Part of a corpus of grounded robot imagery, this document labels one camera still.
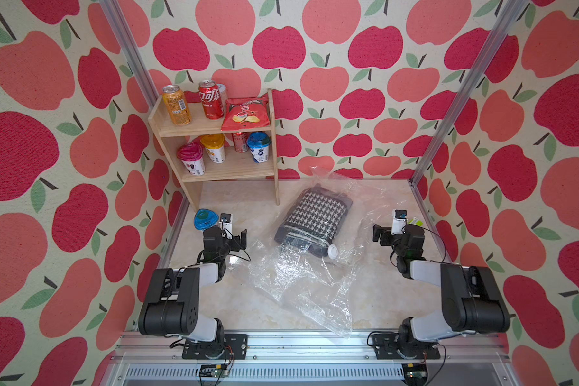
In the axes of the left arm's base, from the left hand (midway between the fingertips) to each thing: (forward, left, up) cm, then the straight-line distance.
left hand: (235, 230), depth 93 cm
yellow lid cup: (+25, +8, +23) cm, 35 cm away
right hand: (0, -61, +1) cm, 61 cm away
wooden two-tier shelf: (+21, 0, +14) cm, 25 cm away
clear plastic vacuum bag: (-21, -32, -5) cm, 38 cm away
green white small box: (+7, -76, -3) cm, 76 cm away
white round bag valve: (-11, -37, +3) cm, 38 cm away
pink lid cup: (+17, +15, +24) cm, 33 cm away
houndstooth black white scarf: (0, -31, +7) cm, 31 cm away
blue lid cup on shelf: (+25, -9, +23) cm, 35 cm away
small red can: (+31, -1, +21) cm, 37 cm away
